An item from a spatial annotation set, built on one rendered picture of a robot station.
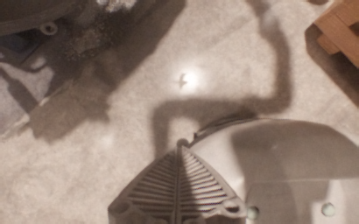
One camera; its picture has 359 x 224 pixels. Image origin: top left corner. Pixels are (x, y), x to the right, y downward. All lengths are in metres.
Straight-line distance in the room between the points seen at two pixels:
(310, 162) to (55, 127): 0.87
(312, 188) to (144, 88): 0.60
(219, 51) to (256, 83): 0.22
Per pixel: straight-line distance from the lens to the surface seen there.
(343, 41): 0.87
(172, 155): 0.16
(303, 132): 0.33
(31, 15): 0.48
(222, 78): 0.62
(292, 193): 0.40
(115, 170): 0.69
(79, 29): 0.85
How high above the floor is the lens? 0.57
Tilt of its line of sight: 88 degrees down
